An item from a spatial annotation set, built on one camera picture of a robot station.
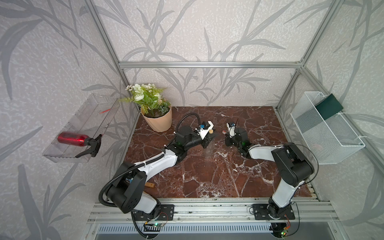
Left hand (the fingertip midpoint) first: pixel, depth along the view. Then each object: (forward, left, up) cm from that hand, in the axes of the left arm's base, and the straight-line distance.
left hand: (216, 135), depth 79 cm
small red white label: (+12, -7, -13) cm, 19 cm away
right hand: (+12, -8, -14) cm, 20 cm away
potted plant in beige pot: (+26, +39, -9) cm, 47 cm away
